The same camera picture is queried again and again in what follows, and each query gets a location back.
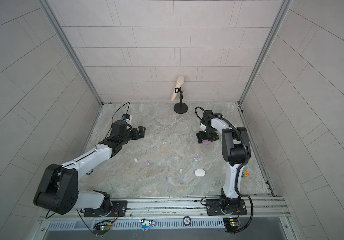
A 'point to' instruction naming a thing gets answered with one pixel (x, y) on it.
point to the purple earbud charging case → (206, 142)
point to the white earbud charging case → (199, 172)
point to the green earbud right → (195, 159)
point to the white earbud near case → (181, 170)
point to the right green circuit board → (231, 224)
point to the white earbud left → (136, 160)
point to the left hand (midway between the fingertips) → (143, 126)
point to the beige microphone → (180, 81)
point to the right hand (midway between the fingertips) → (204, 140)
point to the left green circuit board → (101, 228)
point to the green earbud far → (165, 142)
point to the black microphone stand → (180, 108)
